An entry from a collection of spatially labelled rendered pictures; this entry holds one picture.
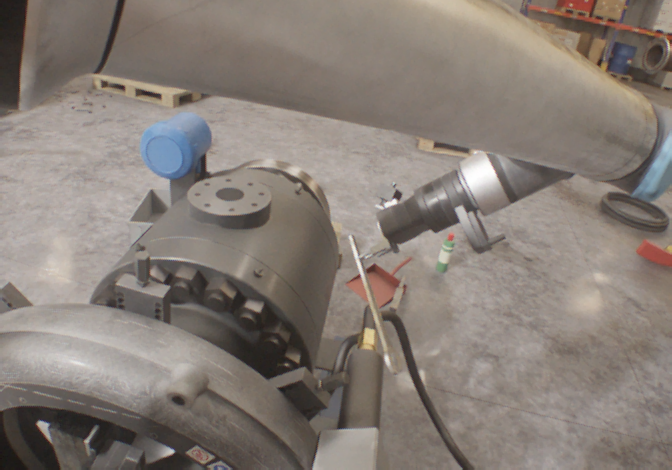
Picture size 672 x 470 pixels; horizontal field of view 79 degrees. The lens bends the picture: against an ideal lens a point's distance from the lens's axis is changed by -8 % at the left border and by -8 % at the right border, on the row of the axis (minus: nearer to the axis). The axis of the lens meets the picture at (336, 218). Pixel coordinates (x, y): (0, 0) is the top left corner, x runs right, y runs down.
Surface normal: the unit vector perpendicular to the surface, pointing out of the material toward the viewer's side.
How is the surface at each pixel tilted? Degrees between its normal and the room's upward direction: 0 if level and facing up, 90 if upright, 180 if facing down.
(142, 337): 10
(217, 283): 22
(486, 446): 0
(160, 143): 90
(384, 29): 83
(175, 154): 90
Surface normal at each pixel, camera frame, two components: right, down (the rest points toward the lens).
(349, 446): -0.25, -0.86
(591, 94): 0.61, 0.11
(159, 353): 0.37, -0.78
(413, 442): 0.13, -0.86
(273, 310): -0.14, 0.48
